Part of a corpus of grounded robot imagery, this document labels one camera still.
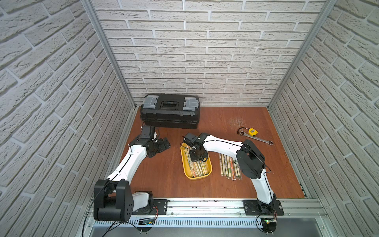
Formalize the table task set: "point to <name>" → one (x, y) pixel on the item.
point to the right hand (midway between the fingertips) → (197, 158)
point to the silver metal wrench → (270, 142)
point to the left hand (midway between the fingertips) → (165, 144)
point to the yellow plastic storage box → (186, 165)
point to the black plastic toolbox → (170, 111)
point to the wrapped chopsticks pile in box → (198, 168)
